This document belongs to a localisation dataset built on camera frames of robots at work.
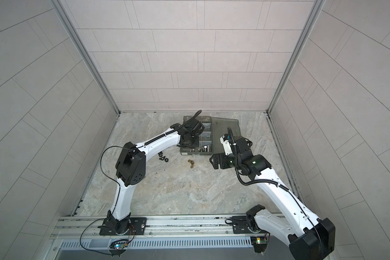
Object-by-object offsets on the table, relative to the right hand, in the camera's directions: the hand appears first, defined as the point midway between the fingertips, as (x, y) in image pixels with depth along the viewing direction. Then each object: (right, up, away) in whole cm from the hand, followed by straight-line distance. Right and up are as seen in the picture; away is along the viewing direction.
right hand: (217, 158), depth 75 cm
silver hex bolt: (-5, +3, +18) cm, 19 cm away
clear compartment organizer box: (-3, +5, +21) cm, 22 cm away
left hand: (-9, +5, +17) cm, 20 cm away
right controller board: (+17, -34, -7) cm, 39 cm away
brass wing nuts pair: (-13, -6, +15) cm, 21 cm away
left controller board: (-41, -33, -11) cm, 54 cm away
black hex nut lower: (-28, -4, +17) cm, 33 cm away
